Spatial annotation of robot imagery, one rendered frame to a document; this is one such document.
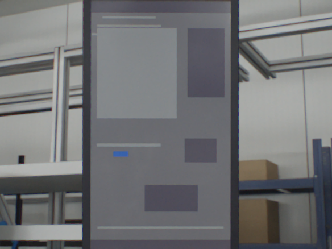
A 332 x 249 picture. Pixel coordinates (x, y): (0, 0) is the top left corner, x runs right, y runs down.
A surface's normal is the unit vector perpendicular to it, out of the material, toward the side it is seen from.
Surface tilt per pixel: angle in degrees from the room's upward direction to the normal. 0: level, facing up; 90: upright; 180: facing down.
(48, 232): 90
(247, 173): 90
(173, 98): 101
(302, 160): 90
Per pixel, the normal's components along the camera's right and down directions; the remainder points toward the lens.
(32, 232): -0.41, -0.18
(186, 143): 0.01, 0.00
